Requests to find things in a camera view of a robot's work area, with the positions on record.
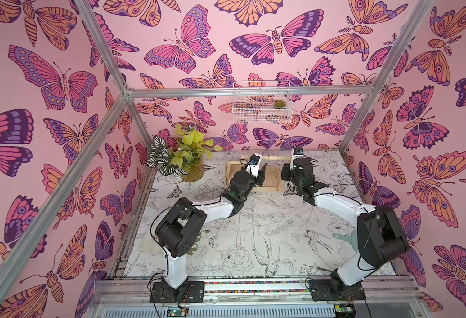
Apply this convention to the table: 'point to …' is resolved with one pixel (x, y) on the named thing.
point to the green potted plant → (183, 155)
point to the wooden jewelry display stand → (272, 181)
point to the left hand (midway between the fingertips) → (264, 161)
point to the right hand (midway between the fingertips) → (288, 163)
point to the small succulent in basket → (279, 103)
